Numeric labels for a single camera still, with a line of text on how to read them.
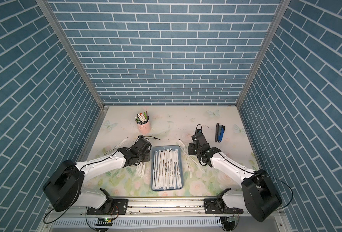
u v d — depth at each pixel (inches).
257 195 16.2
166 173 33.3
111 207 26.8
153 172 33.3
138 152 26.8
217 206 28.8
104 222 28.4
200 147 26.2
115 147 37.6
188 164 35.0
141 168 33.9
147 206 29.6
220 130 40.4
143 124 37.5
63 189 16.5
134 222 30.3
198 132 31.1
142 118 39.0
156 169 34.0
